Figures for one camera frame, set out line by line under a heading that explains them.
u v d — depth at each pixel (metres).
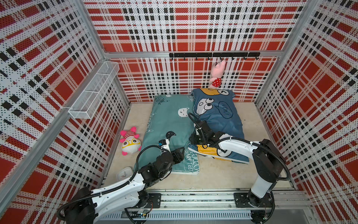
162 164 0.57
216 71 0.93
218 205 0.73
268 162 0.46
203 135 0.67
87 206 0.42
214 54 0.88
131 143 0.88
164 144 0.71
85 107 0.88
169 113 1.04
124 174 0.80
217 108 0.96
